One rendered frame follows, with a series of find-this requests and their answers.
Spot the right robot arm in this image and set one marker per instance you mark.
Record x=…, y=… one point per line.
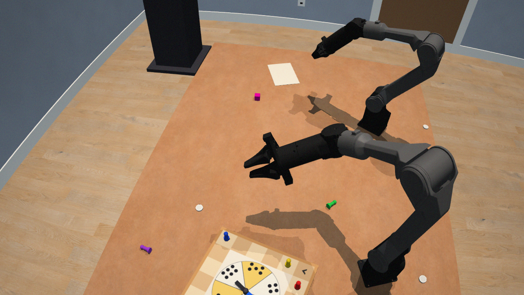
x=430, y=49

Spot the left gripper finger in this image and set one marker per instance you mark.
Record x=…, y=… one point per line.
x=262, y=157
x=269, y=171

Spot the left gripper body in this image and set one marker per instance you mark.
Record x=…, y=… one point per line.
x=285, y=157

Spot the green game pawn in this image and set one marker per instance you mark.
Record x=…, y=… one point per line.
x=328, y=205

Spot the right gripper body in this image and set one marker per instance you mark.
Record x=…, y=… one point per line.
x=327, y=47

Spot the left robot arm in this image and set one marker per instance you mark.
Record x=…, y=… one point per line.
x=426, y=175

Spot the blue and black spinner arrow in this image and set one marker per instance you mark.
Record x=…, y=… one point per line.
x=242, y=287

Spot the tan printed game board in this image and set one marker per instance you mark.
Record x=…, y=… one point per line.
x=257, y=266

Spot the cream rectangular sheet of paper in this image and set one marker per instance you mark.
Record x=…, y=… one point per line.
x=283, y=74

